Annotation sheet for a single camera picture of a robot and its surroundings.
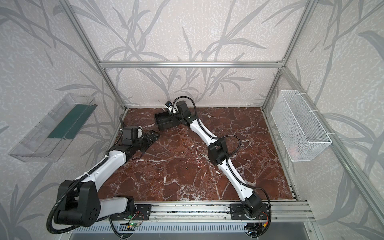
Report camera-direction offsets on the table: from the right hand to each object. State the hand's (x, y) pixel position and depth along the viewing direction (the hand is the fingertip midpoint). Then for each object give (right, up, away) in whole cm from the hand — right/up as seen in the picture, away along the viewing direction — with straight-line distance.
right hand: (172, 107), depth 104 cm
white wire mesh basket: (+63, -14, -41) cm, 76 cm away
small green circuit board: (-12, -59, -33) cm, 68 cm away
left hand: (-5, -17, -17) cm, 24 cm away
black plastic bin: (-8, -10, +7) cm, 14 cm away
